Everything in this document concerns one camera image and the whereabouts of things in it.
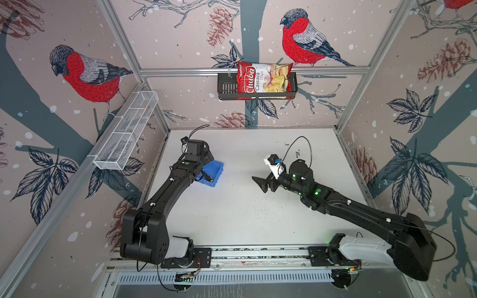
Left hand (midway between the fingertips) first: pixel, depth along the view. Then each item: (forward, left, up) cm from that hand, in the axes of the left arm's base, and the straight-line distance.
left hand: (201, 154), depth 86 cm
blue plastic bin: (+1, -2, -18) cm, 19 cm away
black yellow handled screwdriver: (-3, -1, -17) cm, 17 cm away
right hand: (-12, -26, +4) cm, 29 cm away
